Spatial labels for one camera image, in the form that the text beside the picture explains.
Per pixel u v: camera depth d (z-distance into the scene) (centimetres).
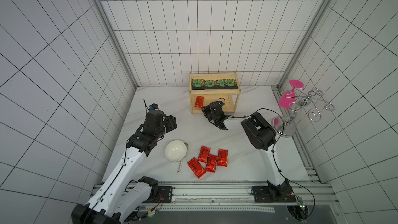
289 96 87
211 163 81
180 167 81
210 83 92
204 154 85
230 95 113
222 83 94
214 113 84
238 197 73
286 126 95
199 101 104
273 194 64
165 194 72
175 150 85
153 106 67
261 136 58
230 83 92
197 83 93
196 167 80
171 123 67
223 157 83
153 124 54
